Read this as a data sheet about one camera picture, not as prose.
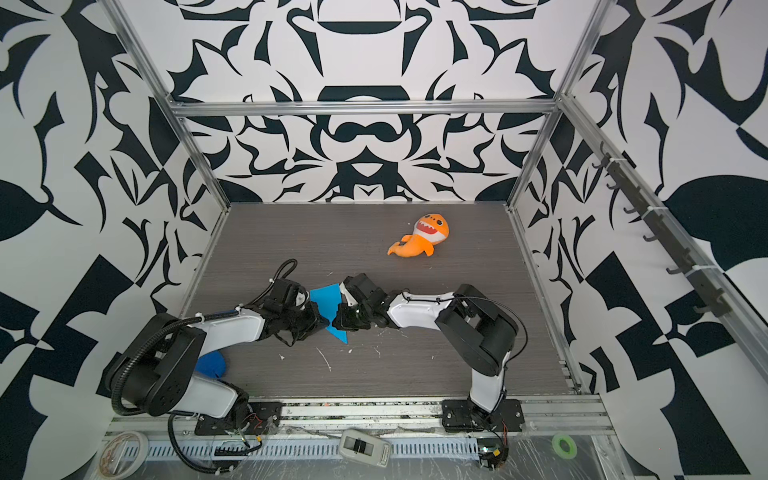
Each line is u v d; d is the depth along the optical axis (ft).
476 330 1.65
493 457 2.34
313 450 2.13
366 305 2.30
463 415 2.45
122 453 2.30
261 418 2.42
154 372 1.43
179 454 2.25
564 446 2.34
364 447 2.21
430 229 3.34
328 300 3.14
